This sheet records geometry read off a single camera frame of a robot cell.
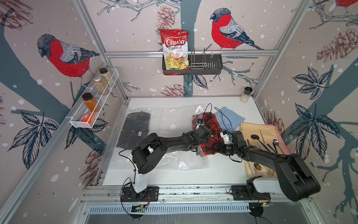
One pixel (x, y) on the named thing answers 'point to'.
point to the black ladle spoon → (257, 137)
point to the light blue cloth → (229, 121)
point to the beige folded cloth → (264, 136)
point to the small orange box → (89, 117)
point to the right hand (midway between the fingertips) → (213, 147)
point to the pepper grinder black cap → (247, 90)
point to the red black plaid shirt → (208, 120)
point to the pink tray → (282, 142)
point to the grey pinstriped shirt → (135, 128)
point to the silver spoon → (276, 143)
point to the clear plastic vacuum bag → (161, 116)
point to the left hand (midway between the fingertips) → (205, 132)
